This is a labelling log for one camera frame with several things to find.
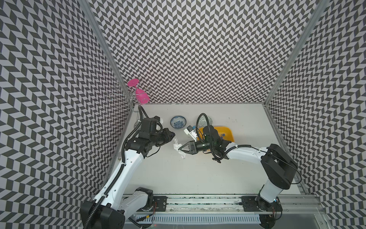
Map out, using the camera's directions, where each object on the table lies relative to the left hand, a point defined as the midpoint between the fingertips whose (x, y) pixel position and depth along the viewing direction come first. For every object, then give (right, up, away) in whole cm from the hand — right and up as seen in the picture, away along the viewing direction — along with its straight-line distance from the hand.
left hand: (174, 136), depth 75 cm
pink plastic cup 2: (-27, +32, +13) cm, 44 cm away
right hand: (+3, -8, -2) cm, 9 cm away
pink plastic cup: (-24, +23, +20) cm, 39 cm away
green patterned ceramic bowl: (+18, +6, +30) cm, 35 cm away
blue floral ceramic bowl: (0, +6, +30) cm, 30 cm away
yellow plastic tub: (+33, -1, +24) cm, 41 cm away
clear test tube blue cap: (+32, -2, +24) cm, 39 cm away
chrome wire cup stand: (-26, +23, +6) cm, 35 cm away
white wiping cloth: (+1, -6, -2) cm, 6 cm away
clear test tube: (+2, -4, 0) cm, 4 cm away
